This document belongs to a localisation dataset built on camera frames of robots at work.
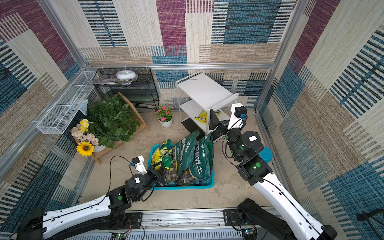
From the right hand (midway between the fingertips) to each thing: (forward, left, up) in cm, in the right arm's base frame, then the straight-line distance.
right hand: (223, 107), depth 59 cm
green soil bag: (-16, +9, -23) cm, 29 cm away
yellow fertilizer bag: (-3, +29, -32) cm, 43 cm away
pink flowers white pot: (+25, +31, -31) cm, 50 cm away
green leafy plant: (+13, +57, -21) cm, 62 cm away
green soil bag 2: (-10, +17, -22) cm, 29 cm away
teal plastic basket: (-16, +4, -44) cm, 47 cm away
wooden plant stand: (+1, +67, -38) cm, 77 cm away
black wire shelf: (+46, +49, -27) cm, 73 cm away
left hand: (-9, +26, -27) cm, 39 cm away
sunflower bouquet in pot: (-3, +63, -19) cm, 66 cm away
